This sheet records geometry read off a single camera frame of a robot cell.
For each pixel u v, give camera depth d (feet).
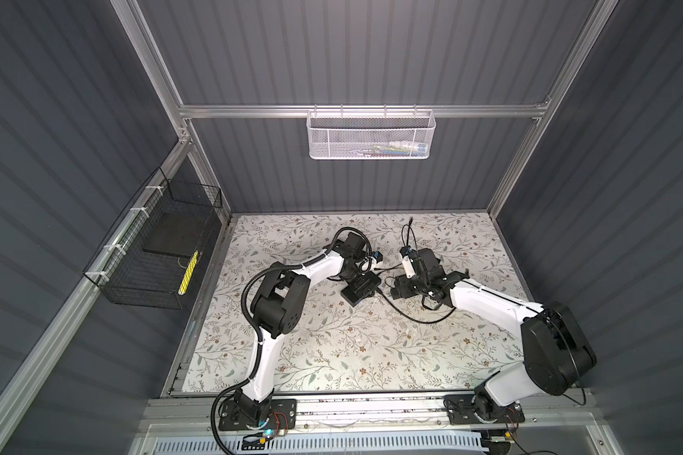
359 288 2.88
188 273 2.27
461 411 2.40
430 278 2.27
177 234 2.45
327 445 2.53
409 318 2.99
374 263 2.95
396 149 3.00
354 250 2.65
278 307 1.84
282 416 2.37
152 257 2.38
